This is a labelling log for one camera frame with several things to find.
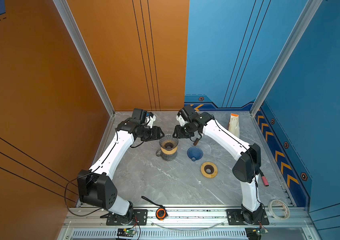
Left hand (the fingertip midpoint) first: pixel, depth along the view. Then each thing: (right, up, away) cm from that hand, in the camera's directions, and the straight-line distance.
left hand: (160, 133), depth 81 cm
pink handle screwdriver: (+59, -27, +3) cm, 65 cm away
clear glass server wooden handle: (+18, -1, -12) cm, 22 cm away
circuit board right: (+46, -47, -11) cm, 67 cm away
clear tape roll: (+57, -39, -7) cm, 70 cm away
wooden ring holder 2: (+28, -22, +8) cm, 37 cm away
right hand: (+8, -1, +3) cm, 8 cm away
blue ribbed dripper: (+20, -13, +10) cm, 26 cm away
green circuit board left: (-16, -47, -10) cm, 50 cm away
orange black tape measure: (+1, -38, -9) cm, 39 cm away
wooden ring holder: (+4, -11, +5) cm, 13 cm away
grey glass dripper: (+4, -5, +8) cm, 10 cm away
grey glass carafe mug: (+2, -15, +9) cm, 17 cm away
